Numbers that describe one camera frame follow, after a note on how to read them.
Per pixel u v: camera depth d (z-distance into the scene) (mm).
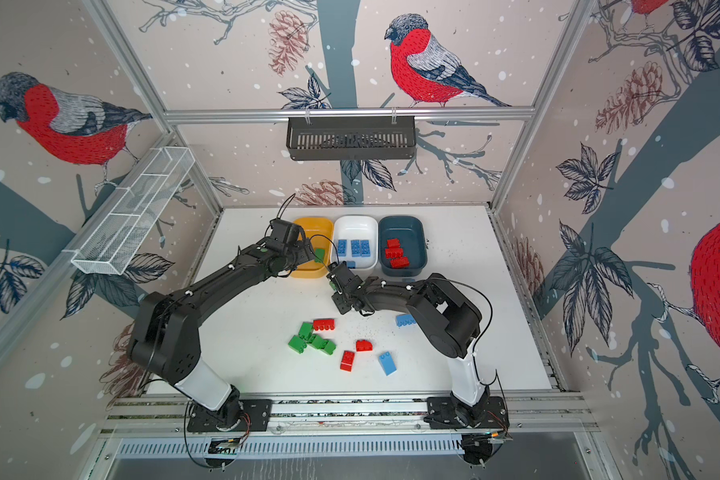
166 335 442
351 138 1063
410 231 1115
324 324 873
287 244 712
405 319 879
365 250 1053
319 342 840
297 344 839
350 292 721
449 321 500
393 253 1037
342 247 1067
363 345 835
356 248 1057
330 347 832
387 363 808
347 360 815
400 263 1025
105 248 698
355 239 1074
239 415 715
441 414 728
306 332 861
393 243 1076
